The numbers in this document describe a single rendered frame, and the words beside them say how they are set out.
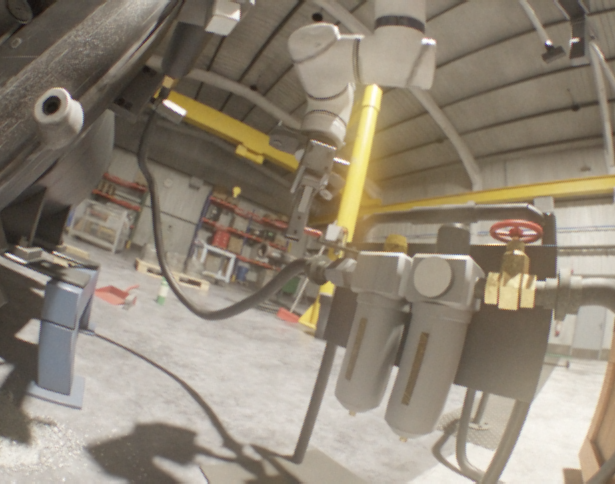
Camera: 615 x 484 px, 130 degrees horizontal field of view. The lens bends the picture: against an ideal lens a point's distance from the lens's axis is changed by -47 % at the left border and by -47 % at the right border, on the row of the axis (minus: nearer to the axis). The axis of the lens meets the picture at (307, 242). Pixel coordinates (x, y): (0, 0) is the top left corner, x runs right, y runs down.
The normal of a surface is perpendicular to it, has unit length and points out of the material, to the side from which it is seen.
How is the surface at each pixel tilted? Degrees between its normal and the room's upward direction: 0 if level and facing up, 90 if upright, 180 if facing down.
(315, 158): 90
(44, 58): 91
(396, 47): 127
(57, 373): 90
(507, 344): 90
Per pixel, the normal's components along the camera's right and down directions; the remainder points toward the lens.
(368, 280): -0.73, -0.32
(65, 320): 0.63, 0.01
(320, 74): -0.26, 0.95
